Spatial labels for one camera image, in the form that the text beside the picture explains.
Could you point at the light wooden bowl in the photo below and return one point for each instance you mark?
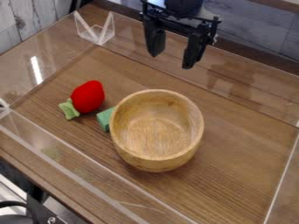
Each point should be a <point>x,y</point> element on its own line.
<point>157,128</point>

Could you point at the black equipment under table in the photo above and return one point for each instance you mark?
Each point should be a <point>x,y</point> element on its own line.
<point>19,209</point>

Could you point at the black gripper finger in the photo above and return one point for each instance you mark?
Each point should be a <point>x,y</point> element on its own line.
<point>198,42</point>
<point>154,36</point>

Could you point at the green foam block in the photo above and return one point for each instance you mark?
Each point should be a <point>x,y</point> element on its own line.
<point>103,118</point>

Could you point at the red plush strawberry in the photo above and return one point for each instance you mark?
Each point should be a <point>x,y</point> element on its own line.
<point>86,99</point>

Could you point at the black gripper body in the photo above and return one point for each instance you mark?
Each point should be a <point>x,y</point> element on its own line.
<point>184,17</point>

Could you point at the clear acrylic tray walls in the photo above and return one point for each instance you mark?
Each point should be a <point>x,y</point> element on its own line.
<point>242,179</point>

